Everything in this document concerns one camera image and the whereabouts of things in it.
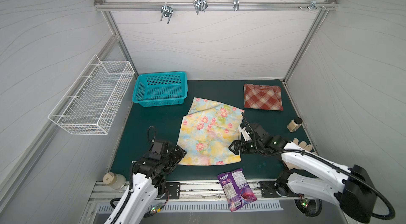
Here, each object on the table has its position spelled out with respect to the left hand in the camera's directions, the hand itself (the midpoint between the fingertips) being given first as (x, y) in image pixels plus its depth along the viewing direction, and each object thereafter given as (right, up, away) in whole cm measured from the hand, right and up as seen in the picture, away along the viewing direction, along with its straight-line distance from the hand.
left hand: (185, 155), depth 80 cm
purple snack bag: (+25, -12, -8) cm, 29 cm away
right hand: (+27, +6, 0) cm, 28 cm away
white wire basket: (-40, +28, -11) cm, 50 cm away
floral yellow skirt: (+11, +9, +13) cm, 19 cm away
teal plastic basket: (-23, +35, +35) cm, 55 cm away
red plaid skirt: (+50, +30, +28) cm, 64 cm away
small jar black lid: (+61, +15, +8) cm, 63 cm away
